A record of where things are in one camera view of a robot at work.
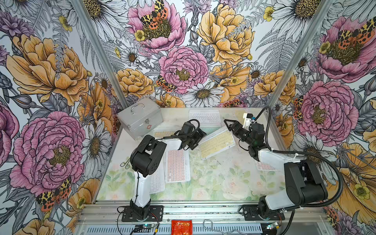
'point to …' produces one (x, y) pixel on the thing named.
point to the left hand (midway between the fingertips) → (204, 141)
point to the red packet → (181, 227)
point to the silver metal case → (140, 117)
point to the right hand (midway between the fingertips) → (224, 125)
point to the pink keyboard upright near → (177, 165)
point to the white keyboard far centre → (207, 118)
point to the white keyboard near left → (157, 180)
